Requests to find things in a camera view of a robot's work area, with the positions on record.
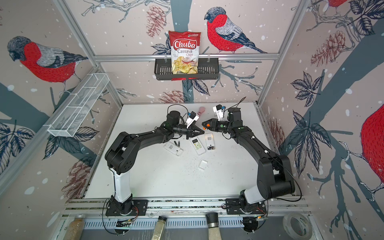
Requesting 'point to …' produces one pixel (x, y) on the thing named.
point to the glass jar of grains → (75, 229)
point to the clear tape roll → (297, 226)
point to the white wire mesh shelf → (69, 120)
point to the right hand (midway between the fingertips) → (201, 126)
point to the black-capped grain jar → (214, 232)
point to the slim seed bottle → (159, 228)
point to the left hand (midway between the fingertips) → (203, 133)
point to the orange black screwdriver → (208, 125)
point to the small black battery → (175, 143)
